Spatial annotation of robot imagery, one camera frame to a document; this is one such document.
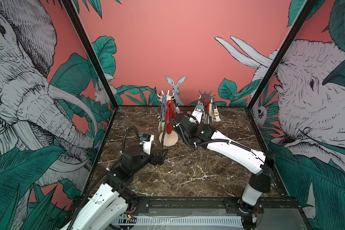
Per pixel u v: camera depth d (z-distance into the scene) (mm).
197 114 614
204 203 759
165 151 672
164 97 658
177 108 779
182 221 701
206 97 701
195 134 507
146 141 611
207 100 689
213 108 712
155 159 621
